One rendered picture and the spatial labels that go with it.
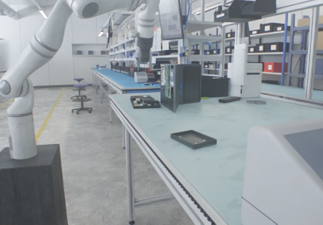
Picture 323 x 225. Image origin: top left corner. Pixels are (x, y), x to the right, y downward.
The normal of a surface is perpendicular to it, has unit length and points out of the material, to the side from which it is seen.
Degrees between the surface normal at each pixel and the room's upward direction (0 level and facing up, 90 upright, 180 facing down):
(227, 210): 0
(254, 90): 90
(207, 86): 90
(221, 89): 90
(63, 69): 90
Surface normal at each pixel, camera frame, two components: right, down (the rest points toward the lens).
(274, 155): -0.93, 0.07
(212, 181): 0.00, -0.98
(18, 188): 0.27, 0.17
